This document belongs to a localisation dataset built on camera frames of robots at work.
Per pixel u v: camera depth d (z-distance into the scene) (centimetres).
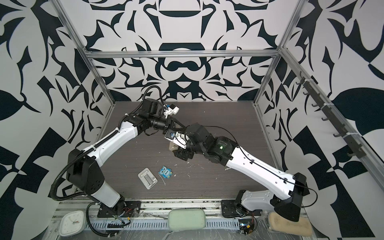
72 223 68
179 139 54
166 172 85
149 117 64
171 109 73
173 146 67
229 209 74
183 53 93
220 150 46
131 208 73
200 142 49
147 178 83
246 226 71
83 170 43
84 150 46
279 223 67
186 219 69
